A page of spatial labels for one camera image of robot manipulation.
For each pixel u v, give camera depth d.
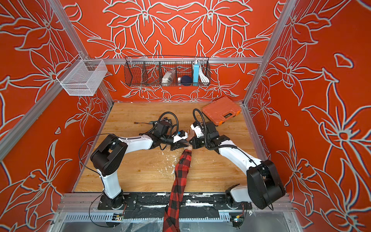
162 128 0.74
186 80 0.95
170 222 0.66
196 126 0.76
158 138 0.74
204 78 0.91
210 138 0.66
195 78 0.89
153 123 1.06
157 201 0.74
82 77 0.92
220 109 1.11
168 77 0.92
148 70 1.00
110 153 0.53
